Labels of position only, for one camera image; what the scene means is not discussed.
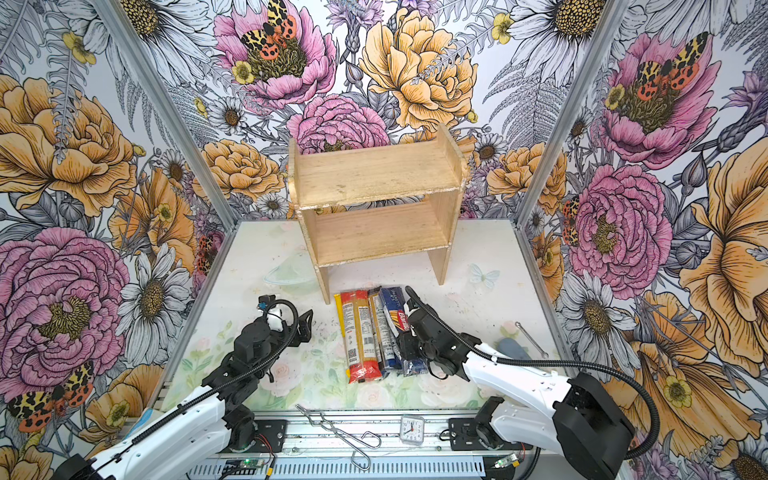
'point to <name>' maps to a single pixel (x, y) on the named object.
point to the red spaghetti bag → (360, 337)
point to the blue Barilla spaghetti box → (395, 305)
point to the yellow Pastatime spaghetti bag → (341, 324)
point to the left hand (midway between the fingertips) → (297, 319)
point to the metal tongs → (369, 438)
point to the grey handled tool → (543, 353)
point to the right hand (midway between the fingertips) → (406, 348)
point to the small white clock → (412, 430)
